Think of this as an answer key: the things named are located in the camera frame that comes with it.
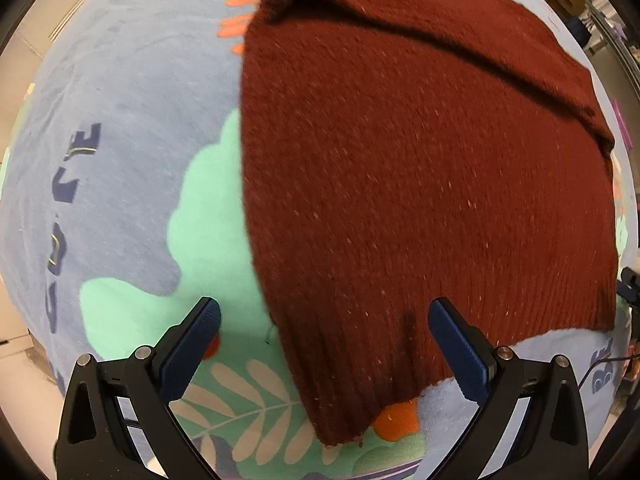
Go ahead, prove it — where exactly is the light blue patterned blanket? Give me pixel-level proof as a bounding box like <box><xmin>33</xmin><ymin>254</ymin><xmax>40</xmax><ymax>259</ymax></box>
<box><xmin>1</xmin><ymin>0</ymin><xmax>634</xmax><ymax>479</ymax></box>

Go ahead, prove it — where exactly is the dark red knitted sweater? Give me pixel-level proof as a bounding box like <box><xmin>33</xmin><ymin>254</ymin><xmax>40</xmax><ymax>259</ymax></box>
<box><xmin>241</xmin><ymin>0</ymin><xmax>617</xmax><ymax>445</ymax></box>

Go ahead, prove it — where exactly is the black cable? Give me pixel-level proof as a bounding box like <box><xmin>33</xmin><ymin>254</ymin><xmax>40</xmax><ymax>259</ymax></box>
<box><xmin>577</xmin><ymin>351</ymin><xmax>640</xmax><ymax>391</ymax></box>

